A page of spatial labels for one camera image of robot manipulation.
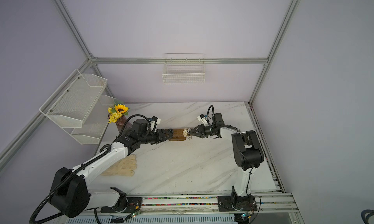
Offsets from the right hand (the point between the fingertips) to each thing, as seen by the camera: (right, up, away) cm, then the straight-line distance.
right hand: (192, 134), depth 90 cm
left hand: (-13, 0, -10) cm, 16 cm away
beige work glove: (-41, -19, -4) cm, 45 cm away
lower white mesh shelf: (-63, +6, +2) cm, 64 cm away
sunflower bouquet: (-44, +15, -7) cm, 47 cm away
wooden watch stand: (-10, -1, +4) cm, 10 cm away
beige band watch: (-5, +1, +3) cm, 6 cm away
